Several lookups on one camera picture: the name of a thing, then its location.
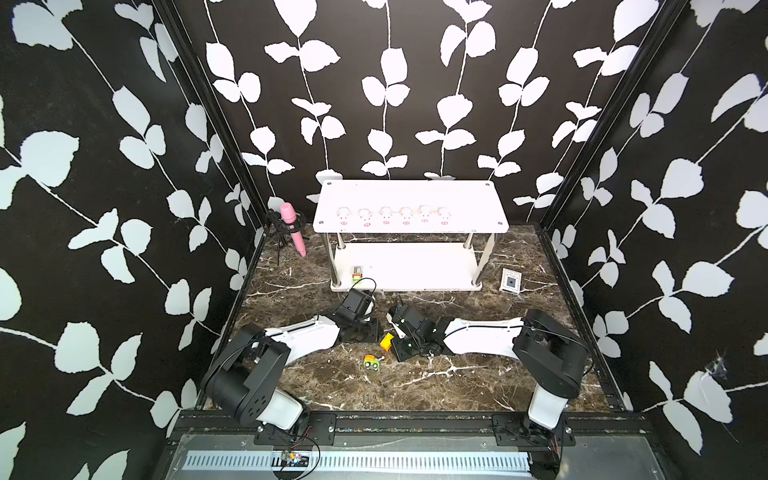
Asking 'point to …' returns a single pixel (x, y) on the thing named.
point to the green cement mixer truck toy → (371, 362)
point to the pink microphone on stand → (287, 221)
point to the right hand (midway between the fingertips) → (389, 347)
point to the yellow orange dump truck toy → (386, 341)
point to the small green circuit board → (291, 459)
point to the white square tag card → (511, 281)
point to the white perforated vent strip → (367, 460)
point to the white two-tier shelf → (452, 207)
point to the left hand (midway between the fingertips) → (382, 327)
